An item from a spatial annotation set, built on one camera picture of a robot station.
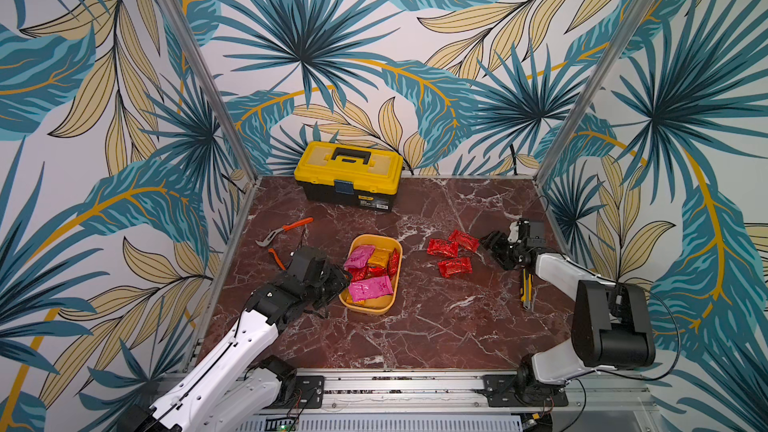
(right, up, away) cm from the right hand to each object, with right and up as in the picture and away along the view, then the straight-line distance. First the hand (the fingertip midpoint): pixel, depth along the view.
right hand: (487, 243), depth 94 cm
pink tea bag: (-38, -12, -11) cm, 41 cm away
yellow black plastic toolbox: (-44, +22, +4) cm, 49 cm away
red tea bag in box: (-29, -6, -3) cm, 30 cm away
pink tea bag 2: (-40, -3, -4) cm, 40 cm away
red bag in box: (-40, -9, -6) cm, 41 cm away
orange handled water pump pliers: (-71, +2, +7) cm, 71 cm away
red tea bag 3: (-11, -7, 0) cm, 13 cm away
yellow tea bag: (-34, -4, -1) cm, 34 cm away
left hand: (-41, -9, -17) cm, 45 cm away
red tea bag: (-5, 0, +7) cm, 9 cm away
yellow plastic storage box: (-33, -16, -12) cm, 38 cm away
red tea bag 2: (-15, -2, +4) cm, 16 cm away
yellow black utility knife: (+11, -14, -3) cm, 18 cm away
